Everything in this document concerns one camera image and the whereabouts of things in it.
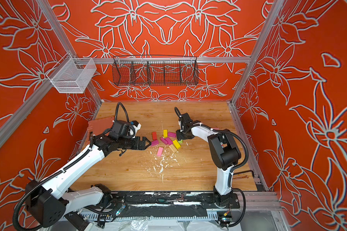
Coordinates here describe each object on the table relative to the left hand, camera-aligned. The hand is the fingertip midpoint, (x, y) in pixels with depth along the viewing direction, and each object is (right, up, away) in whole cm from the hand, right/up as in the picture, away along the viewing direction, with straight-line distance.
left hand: (145, 141), depth 77 cm
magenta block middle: (+9, -3, +18) cm, 20 cm away
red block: (+2, 0, +21) cm, 21 cm away
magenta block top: (+15, +1, +21) cm, 26 cm away
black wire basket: (+2, +47, +24) cm, 52 cm away
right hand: (+21, +1, +20) cm, 28 cm away
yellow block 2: (+17, -4, +18) cm, 25 cm away
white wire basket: (-51, +41, +15) cm, 67 cm away
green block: (+20, -3, +17) cm, 27 cm away
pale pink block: (+7, -9, +13) cm, 17 cm away
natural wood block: (+15, -7, +14) cm, 22 cm away
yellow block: (+10, +2, +22) cm, 24 cm away
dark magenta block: (+12, -3, +18) cm, 22 cm away
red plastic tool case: (-40, +6, +25) cm, 47 cm away
